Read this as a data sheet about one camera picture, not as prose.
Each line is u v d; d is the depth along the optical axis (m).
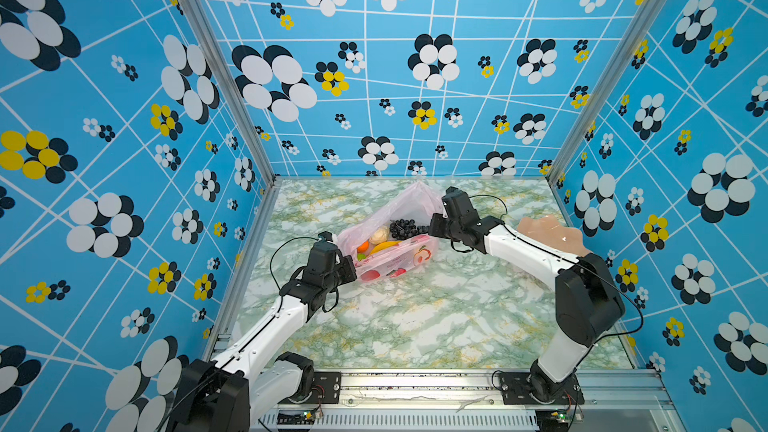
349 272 0.75
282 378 0.58
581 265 0.48
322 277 0.64
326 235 0.77
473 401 0.72
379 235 0.96
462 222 0.69
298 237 0.74
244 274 0.96
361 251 0.99
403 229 0.99
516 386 0.73
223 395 0.39
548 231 1.02
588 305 0.46
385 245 0.98
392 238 1.01
